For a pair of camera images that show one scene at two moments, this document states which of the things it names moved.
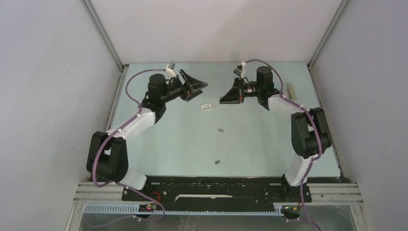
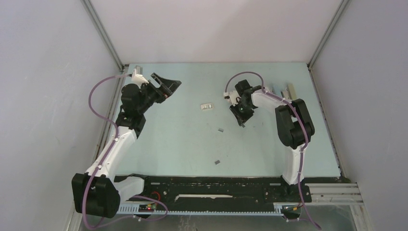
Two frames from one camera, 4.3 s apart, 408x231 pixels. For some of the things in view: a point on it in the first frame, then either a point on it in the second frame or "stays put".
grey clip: x=292 y=91 stays put
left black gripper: x=190 y=84 -> x=167 y=87
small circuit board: x=147 y=208 stays put
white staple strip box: x=207 y=106 stays put
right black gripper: x=235 y=95 -> x=241 y=118
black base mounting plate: x=215 y=191 stays put
